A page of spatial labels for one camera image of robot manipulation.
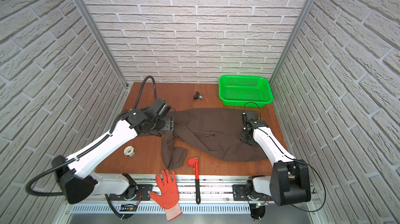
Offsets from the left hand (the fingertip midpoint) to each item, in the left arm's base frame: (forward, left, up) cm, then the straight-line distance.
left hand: (170, 122), depth 76 cm
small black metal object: (+32, -14, -17) cm, 39 cm away
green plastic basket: (+37, -56, -19) cm, 70 cm away
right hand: (-5, -43, -13) cm, 45 cm away
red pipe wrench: (-14, -12, -18) cm, 26 cm away
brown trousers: (+3, -23, -18) cm, 29 cm away
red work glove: (-31, 0, -18) cm, 36 cm away
